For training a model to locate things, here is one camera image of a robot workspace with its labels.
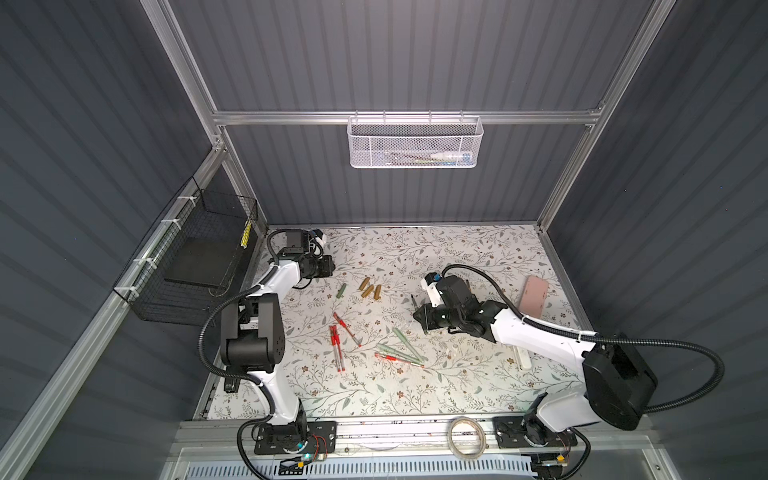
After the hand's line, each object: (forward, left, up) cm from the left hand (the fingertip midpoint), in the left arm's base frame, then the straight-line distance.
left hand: (336, 266), depth 96 cm
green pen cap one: (-3, -1, -10) cm, 11 cm away
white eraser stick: (-27, -56, -8) cm, 63 cm away
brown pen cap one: (-4, -13, -10) cm, 17 cm away
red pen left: (-18, 0, -10) cm, 21 cm away
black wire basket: (-12, +31, +20) cm, 39 cm away
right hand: (-18, -25, +1) cm, 31 cm away
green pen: (-25, -20, -9) cm, 34 cm away
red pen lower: (-26, -13, -10) cm, 30 cm away
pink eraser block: (-8, -64, -7) cm, 65 cm away
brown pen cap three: (-3, -10, -10) cm, 14 cm away
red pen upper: (-15, -2, -10) cm, 18 cm away
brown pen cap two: (0, -8, -10) cm, 13 cm away
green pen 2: (-18, -19, -10) cm, 28 cm away
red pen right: (-20, -1, -11) cm, 23 cm away
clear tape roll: (-47, -40, -9) cm, 62 cm away
